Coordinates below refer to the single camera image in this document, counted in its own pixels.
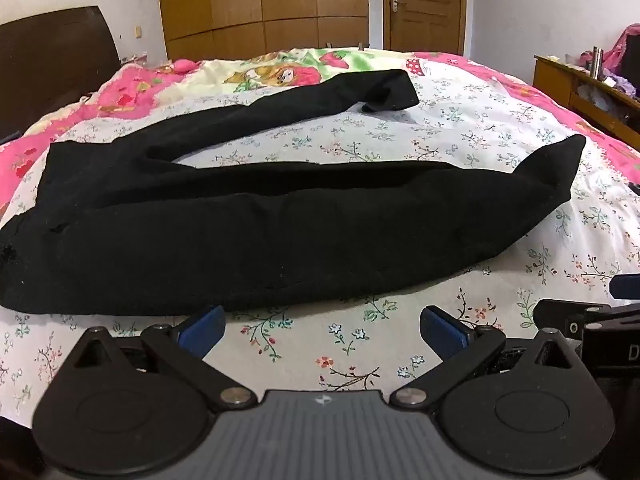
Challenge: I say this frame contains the wooden wardrobe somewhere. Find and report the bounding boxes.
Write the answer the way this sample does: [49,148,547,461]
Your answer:
[156,0,371,61]

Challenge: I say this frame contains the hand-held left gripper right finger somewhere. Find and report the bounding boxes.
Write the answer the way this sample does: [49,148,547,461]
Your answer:
[389,305,585,411]

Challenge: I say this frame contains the floral printed blanket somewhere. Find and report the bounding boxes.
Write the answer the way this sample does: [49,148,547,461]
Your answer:
[0,46,640,418]

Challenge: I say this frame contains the black pants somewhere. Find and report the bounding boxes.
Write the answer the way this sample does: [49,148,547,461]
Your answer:
[0,68,587,317]

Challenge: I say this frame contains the pink clothing pile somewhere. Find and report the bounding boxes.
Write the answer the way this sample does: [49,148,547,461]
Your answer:
[602,25,640,81]

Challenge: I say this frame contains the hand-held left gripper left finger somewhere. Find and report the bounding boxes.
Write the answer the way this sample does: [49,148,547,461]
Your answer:
[65,305,258,413]

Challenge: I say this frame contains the wooden side desk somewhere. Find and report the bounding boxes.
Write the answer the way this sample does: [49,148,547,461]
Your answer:
[532,55,640,151]

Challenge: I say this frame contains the wooden door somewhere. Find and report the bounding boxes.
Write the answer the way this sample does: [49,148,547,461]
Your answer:
[382,0,468,56]

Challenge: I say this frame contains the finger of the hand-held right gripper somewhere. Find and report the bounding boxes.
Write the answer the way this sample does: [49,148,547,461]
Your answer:
[610,274,640,300]

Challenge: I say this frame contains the dark wooden headboard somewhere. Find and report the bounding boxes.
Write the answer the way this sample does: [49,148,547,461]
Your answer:
[0,6,121,138]

